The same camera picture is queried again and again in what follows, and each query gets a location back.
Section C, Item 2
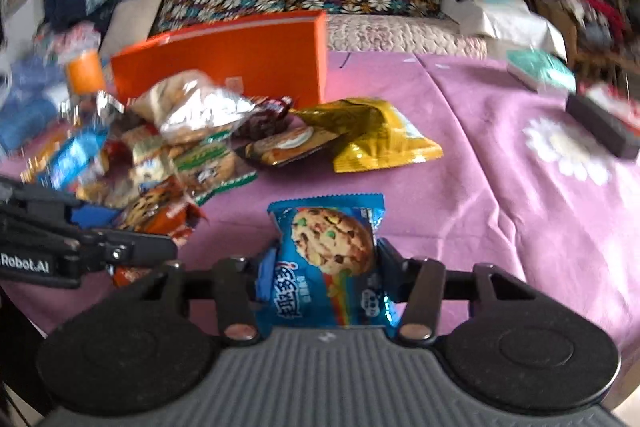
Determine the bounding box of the silver clear snack bag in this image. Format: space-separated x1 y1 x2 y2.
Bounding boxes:
128 69 256 144

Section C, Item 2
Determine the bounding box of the green white snack packet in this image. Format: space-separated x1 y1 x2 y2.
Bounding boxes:
174 133 257 206

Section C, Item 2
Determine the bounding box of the yellow chip bag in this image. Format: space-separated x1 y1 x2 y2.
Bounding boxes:
294 98 444 173

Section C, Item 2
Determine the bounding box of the blue small snack packet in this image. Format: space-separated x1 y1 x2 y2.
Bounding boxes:
36 126 108 191

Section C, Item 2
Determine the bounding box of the beige plain pillow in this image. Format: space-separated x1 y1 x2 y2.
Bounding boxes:
100 0 163 60

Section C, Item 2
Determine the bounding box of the black remote box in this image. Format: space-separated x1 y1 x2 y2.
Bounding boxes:
565 94 639 160

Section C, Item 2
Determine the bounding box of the dark brown snack packet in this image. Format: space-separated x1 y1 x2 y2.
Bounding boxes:
233 96 293 141

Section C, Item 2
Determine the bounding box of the teal tissue pack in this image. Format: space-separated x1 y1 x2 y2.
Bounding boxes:
506 50 577 96

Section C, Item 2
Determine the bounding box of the pink floral tablecloth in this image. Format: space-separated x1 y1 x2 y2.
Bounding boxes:
0 50 640 358

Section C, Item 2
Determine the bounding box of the blue cookie snack packet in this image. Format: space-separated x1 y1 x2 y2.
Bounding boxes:
255 193 399 335

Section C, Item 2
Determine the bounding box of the orange cylindrical cup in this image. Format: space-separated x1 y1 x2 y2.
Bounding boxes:
65 50 106 95

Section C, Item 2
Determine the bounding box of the orange cardboard box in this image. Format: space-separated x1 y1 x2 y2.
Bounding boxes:
111 11 328 107

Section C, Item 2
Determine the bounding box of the orange cookie snack packet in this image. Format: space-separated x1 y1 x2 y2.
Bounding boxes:
113 178 207 287

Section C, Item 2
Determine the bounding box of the white box side table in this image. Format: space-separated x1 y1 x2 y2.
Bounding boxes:
440 0 567 61

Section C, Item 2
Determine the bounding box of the brown cake snack packet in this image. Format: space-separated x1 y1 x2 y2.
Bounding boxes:
234 126 340 167

